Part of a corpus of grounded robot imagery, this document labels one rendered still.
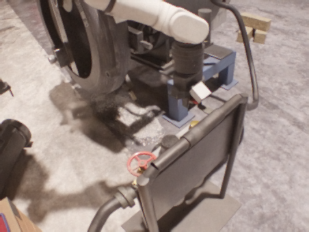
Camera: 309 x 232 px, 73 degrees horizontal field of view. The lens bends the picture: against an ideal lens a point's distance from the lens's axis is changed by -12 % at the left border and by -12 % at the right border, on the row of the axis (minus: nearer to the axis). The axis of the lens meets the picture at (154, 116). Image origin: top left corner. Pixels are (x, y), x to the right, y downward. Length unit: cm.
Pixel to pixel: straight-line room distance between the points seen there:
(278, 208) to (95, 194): 81
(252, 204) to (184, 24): 80
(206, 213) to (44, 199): 75
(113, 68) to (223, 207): 73
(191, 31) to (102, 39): 40
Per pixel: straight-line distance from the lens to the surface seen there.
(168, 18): 54
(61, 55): 120
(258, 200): 110
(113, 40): 87
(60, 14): 109
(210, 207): 103
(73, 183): 120
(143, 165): 53
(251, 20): 243
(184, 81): 65
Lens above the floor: 92
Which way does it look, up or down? 41 degrees down
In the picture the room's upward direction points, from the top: 7 degrees counter-clockwise
